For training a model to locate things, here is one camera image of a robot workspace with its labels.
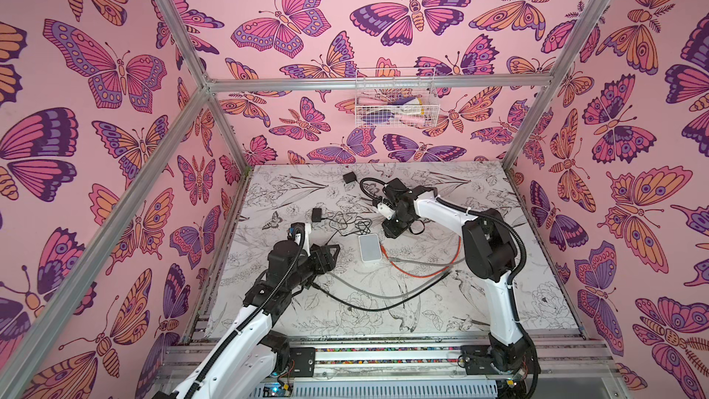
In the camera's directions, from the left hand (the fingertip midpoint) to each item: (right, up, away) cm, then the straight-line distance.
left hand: (332, 245), depth 79 cm
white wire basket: (+20, +48, +16) cm, 55 cm away
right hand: (+19, +3, +19) cm, 27 cm away
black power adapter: (-9, +7, +24) cm, 26 cm away
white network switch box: (+11, -4, +17) cm, 20 cm away
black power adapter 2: (+4, +21, +36) cm, 42 cm away
